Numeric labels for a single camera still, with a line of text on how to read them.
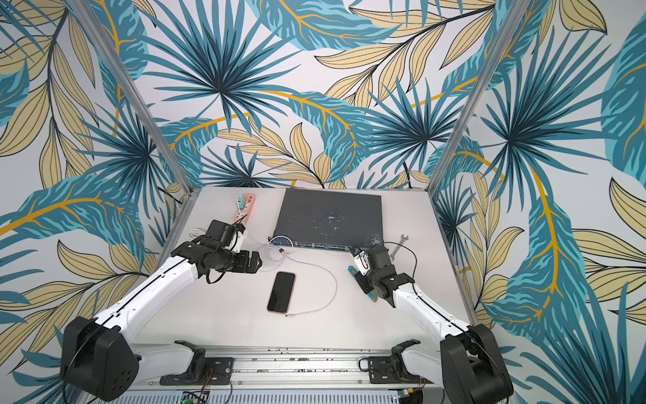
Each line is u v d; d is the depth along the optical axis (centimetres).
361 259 76
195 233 101
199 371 66
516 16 69
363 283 78
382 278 66
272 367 75
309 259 100
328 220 104
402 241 103
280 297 88
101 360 39
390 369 73
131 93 84
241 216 109
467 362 41
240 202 113
